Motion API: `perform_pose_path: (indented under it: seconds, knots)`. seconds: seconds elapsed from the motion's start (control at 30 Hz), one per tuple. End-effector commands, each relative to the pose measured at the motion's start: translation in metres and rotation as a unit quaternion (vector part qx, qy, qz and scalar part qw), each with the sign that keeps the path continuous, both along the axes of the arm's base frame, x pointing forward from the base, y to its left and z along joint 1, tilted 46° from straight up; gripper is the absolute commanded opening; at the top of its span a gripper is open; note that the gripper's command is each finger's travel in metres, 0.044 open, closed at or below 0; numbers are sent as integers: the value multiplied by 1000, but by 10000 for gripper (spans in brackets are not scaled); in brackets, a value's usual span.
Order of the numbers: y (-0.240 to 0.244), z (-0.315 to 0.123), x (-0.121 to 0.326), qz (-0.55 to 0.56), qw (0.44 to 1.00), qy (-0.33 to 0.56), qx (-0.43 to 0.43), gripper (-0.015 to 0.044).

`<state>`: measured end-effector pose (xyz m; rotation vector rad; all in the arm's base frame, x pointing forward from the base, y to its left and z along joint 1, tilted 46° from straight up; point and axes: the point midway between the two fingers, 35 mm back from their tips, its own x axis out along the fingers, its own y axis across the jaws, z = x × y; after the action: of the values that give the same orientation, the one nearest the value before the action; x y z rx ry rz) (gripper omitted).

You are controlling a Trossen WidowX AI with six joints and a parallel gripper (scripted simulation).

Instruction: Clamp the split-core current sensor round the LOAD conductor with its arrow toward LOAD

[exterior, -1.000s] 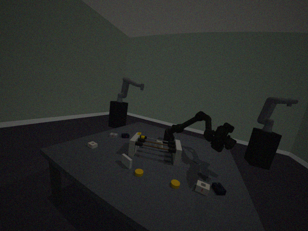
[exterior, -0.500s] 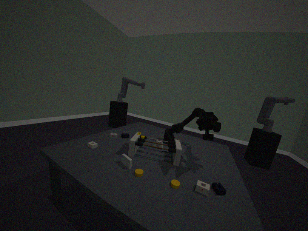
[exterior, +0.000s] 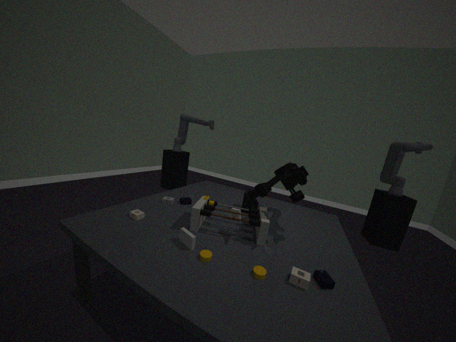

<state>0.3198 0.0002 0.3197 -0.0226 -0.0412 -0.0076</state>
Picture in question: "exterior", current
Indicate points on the yellow short cylinder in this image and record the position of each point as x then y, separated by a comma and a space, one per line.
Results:
259, 272
205, 255

